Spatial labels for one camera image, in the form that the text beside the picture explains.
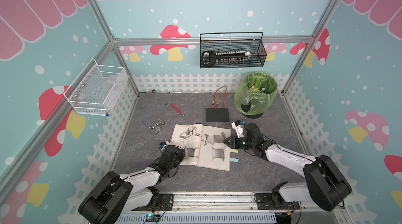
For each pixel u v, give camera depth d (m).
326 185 0.42
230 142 0.79
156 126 1.00
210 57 0.90
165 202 0.74
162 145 0.82
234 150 0.89
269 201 0.73
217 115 1.07
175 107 1.13
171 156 0.70
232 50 0.92
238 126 0.80
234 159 0.87
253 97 0.89
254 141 0.68
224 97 1.13
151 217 0.73
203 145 0.92
